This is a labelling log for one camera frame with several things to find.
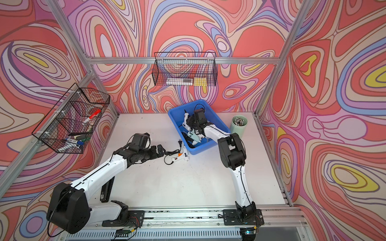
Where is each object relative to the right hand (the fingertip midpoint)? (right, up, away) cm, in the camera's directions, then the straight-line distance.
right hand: (188, 123), depth 104 cm
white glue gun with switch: (-3, 0, +1) cm, 3 cm away
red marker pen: (-47, +5, -27) cm, 55 cm away
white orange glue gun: (-3, -21, -9) cm, 23 cm away
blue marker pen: (-52, -9, -35) cm, 63 cm away
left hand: (-15, -17, -19) cm, 30 cm away
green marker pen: (-49, -9, -31) cm, 59 cm away
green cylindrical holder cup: (+32, -2, -11) cm, 34 cm away
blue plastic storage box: (+13, -5, -34) cm, 37 cm away
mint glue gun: (+4, -9, -5) cm, 12 cm away
